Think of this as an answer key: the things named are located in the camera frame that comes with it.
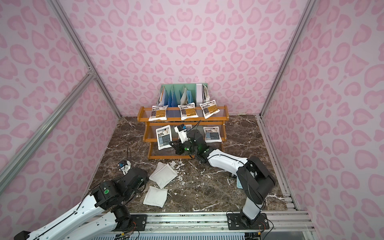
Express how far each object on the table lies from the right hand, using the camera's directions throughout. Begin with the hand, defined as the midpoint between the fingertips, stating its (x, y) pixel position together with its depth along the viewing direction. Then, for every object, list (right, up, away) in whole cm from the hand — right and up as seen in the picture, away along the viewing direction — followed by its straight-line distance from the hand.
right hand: (169, 144), depth 80 cm
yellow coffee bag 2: (+10, +18, 0) cm, 21 cm away
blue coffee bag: (+24, +5, +7) cm, 26 cm away
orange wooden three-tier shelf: (-3, +10, +2) cm, 11 cm away
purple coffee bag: (-5, -19, +9) cm, 22 cm away
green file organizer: (-1, +33, +28) cm, 43 cm away
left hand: (-11, -15, -4) cm, 18 cm away
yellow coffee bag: (+22, +19, +1) cm, 29 cm away
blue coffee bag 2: (-3, +4, +1) cm, 5 cm away
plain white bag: (-8, -29, +2) cm, 30 cm away
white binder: (+16, +30, +15) cm, 37 cm away
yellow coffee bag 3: (-6, +17, 0) cm, 18 cm away
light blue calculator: (+39, -23, +3) cm, 45 cm away
